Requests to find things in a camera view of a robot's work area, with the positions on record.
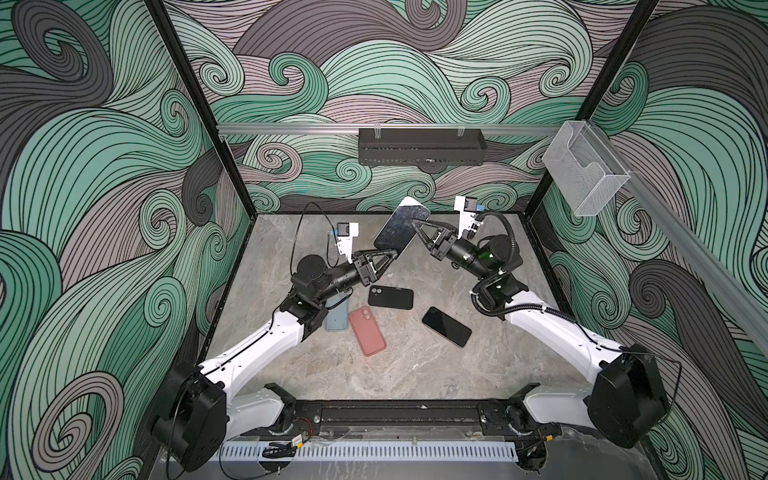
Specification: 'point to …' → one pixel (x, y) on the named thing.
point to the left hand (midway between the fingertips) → (396, 254)
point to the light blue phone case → (337, 319)
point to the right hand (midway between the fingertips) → (413, 225)
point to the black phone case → (390, 296)
